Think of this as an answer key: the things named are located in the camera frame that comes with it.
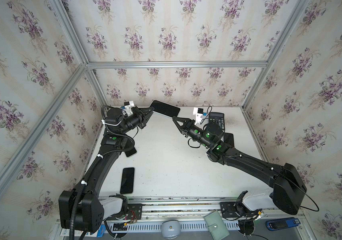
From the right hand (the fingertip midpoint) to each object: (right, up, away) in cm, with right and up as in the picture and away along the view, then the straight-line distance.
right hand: (170, 119), depth 66 cm
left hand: (-8, +6, +2) cm, 10 cm away
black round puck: (+37, -52, +5) cm, 64 cm away
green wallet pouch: (+21, -50, +3) cm, 54 cm away
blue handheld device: (+47, -48, +1) cm, 67 cm away
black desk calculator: (+36, +2, +45) cm, 58 cm away
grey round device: (0, -47, -4) cm, 47 cm away
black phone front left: (-24, -36, +16) cm, 47 cm away
